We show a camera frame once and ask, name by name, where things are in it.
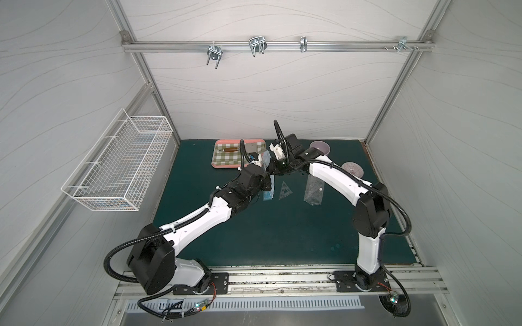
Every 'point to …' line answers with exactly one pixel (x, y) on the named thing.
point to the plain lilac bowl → (321, 145)
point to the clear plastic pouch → (314, 191)
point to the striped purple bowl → (353, 168)
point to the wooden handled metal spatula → (230, 149)
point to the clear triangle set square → (285, 191)
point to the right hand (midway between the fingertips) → (265, 169)
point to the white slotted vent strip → (179, 306)
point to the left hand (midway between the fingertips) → (269, 174)
